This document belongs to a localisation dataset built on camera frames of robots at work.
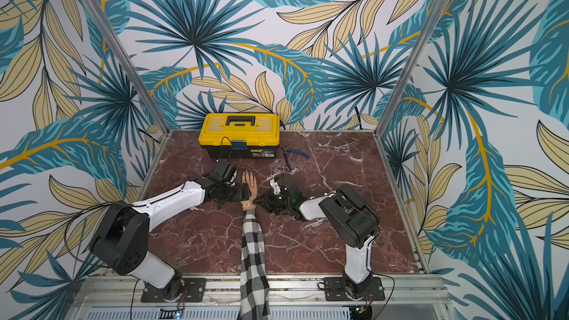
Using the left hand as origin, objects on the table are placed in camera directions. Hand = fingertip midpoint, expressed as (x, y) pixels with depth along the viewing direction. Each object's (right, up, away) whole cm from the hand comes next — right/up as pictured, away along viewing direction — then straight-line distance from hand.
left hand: (241, 197), depth 89 cm
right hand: (+4, -2, 0) cm, 5 cm away
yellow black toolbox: (-2, +25, +6) cm, 26 cm away
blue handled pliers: (+18, +18, +21) cm, 33 cm away
